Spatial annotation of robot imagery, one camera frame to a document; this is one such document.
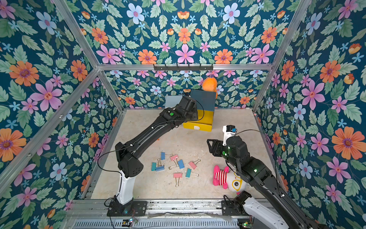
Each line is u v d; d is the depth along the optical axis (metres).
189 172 0.86
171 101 1.10
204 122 0.93
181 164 0.92
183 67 0.93
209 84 0.98
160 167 0.88
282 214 0.41
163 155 0.93
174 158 0.91
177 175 0.86
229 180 0.78
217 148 0.58
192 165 0.89
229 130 0.58
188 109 0.62
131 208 0.68
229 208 0.73
